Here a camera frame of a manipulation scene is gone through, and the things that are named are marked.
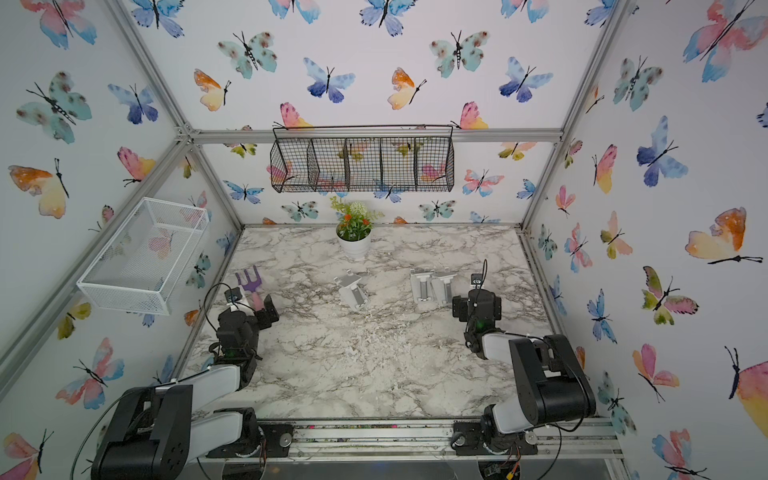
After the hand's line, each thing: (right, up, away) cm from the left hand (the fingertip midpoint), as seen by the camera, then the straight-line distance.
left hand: (255, 297), depth 88 cm
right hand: (+67, 0, +5) cm, 68 cm away
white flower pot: (+27, +14, +19) cm, 36 cm away
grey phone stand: (+27, +2, +6) cm, 27 cm away
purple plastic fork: (-9, +2, +16) cm, 18 cm away
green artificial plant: (+28, +23, +10) cm, 38 cm away
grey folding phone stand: (+49, +3, +8) cm, 50 cm away
